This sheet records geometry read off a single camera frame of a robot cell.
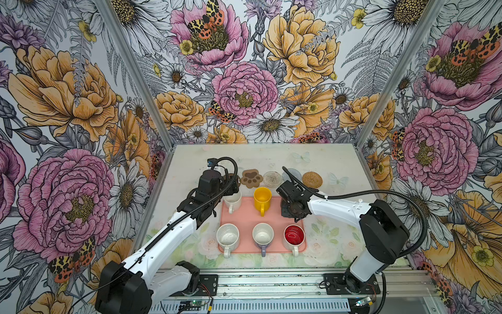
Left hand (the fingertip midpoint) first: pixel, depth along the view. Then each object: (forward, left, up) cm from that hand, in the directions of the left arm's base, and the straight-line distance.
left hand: (228, 183), depth 82 cm
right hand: (-8, -26, -15) cm, 31 cm away
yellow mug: (+2, -15, -17) cm, 23 cm away
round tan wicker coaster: (+14, -42, -18) cm, 48 cm away
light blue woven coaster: (+19, -33, -18) cm, 42 cm away
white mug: (-3, -2, -10) cm, 11 cm away
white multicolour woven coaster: (+15, -21, -18) cm, 31 cm away
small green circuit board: (-39, +12, -19) cm, 45 cm away
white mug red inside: (-16, -27, -17) cm, 36 cm away
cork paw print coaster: (+16, -9, -18) cm, 26 cm away
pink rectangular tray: (-5, -7, -20) cm, 22 cm away
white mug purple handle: (-15, -14, -19) cm, 28 cm away
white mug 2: (-16, +1, -17) cm, 24 cm away
